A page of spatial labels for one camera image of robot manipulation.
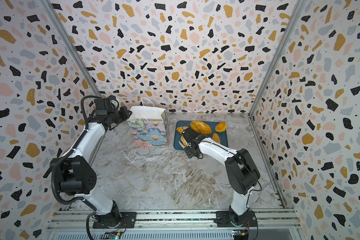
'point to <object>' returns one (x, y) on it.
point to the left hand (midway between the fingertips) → (131, 108)
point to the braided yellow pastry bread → (184, 141)
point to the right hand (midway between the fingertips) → (190, 148)
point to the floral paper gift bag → (149, 124)
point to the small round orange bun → (220, 127)
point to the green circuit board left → (111, 235)
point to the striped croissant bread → (181, 129)
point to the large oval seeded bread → (201, 127)
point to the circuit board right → (240, 234)
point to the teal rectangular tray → (217, 131)
